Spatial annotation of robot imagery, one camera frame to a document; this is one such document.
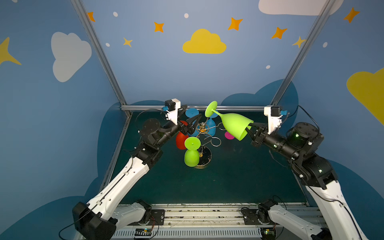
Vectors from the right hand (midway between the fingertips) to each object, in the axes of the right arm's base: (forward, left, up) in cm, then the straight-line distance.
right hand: (245, 121), depth 55 cm
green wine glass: (-3, +21, -24) cm, 32 cm away
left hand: (+6, +21, 0) cm, 22 cm away
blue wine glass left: (+19, +22, -15) cm, 33 cm away
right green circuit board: (-31, -19, -49) cm, 61 cm away
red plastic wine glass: (+7, +27, -22) cm, 36 cm away
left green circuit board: (-34, +43, -48) cm, 73 cm away
